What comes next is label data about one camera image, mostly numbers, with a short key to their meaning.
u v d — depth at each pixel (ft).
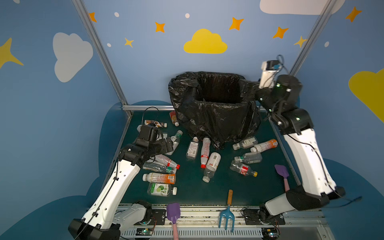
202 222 2.42
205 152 3.10
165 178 2.69
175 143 3.34
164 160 2.97
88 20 2.40
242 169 2.84
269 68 1.55
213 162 2.88
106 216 1.24
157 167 2.82
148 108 1.80
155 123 3.59
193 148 3.16
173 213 2.46
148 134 1.71
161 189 2.63
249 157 3.05
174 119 3.65
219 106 2.41
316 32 2.53
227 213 2.45
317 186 1.27
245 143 3.22
